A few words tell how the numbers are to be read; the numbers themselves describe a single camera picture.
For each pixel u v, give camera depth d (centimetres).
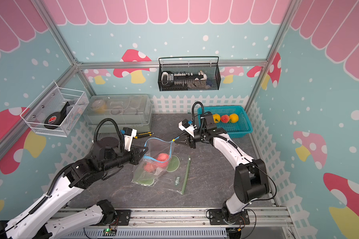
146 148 66
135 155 56
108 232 73
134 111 100
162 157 72
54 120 71
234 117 109
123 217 74
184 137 70
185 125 66
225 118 110
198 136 71
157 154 79
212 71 96
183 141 72
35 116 65
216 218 74
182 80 87
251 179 45
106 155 47
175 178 86
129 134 58
